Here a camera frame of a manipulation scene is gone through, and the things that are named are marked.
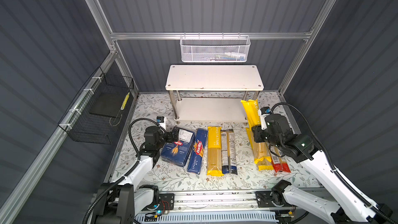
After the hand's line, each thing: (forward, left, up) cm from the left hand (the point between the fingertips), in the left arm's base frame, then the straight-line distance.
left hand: (171, 127), depth 87 cm
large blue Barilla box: (-12, -4, -5) cm, 14 cm away
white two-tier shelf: (+37, -28, -10) cm, 47 cm away
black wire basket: (-3, +33, +16) cm, 37 cm away
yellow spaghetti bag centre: (-20, -23, -10) cm, 33 cm away
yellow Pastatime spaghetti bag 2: (-23, -43, +9) cm, 49 cm away
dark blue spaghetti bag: (-12, -32, -9) cm, 36 cm away
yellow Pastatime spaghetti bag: (-5, -41, +18) cm, 45 cm away
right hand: (-11, -42, +13) cm, 46 cm away
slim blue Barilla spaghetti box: (-12, -15, -9) cm, 21 cm away
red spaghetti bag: (-21, -59, -8) cm, 63 cm away
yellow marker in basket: (+9, +22, +15) cm, 28 cm away
